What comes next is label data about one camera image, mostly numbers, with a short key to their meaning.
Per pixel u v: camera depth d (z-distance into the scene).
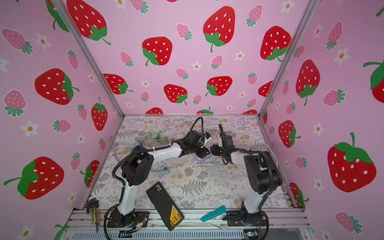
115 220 0.73
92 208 0.76
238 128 1.13
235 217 0.73
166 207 0.77
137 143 1.02
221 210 0.78
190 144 0.75
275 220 0.75
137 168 0.53
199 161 0.93
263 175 0.48
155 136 1.04
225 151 0.82
